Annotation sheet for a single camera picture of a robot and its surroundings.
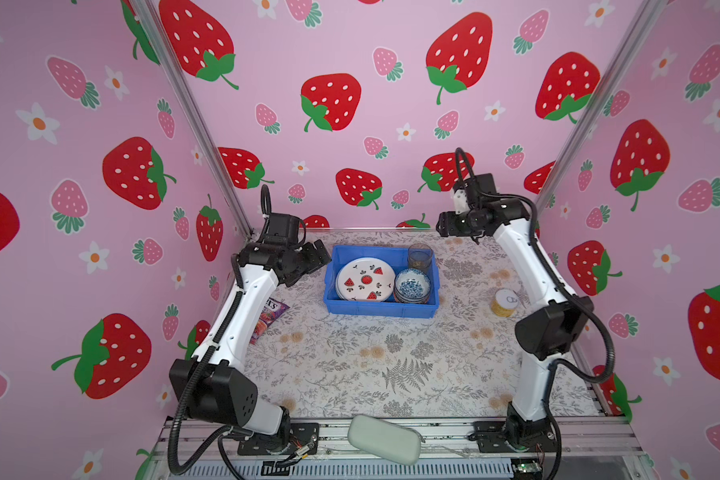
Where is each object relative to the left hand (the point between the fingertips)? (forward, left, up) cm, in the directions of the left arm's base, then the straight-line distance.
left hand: (319, 260), depth 80 cm
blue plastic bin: (+18, -24, -20) cm, 36 cm away
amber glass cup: (+15, -31, -15) cm, 38 cm away
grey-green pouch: (-39, -18, -22) cm, 48 cm away
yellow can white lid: (-2, -56, -18) cm, 59 cm away
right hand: (+12, -37, +3) cm, 39 cm away
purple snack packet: (-3, +18, -23) cm, 29 cm away
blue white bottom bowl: (+3, -27, -17) cm, 32 cm away
